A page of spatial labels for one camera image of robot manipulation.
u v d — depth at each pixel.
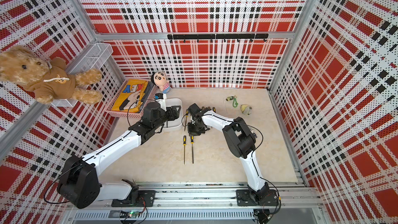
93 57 0.77
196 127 0.82
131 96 1.08
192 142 0.91
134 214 0.69
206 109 0.74
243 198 0.73
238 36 0.90
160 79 1.08
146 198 0.74
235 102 1.14
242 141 0.55
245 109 1.04
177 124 0.95
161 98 0.73
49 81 0.55
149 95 1.08
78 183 0.40
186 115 0.84
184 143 0.93
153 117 0.63
